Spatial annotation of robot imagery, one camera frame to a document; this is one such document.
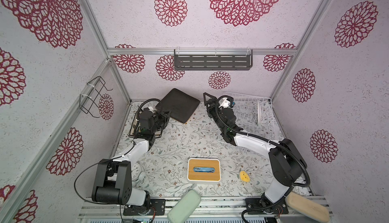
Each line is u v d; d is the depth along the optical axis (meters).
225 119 0.63
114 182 0.43
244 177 0.81
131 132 0.69
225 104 0.76
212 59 0.96
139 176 0.80
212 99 0.72
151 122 0.68
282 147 0.49
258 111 0.95
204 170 0.84
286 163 0.47
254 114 1.10
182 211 0.70
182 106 0.88
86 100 0.73
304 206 0.71
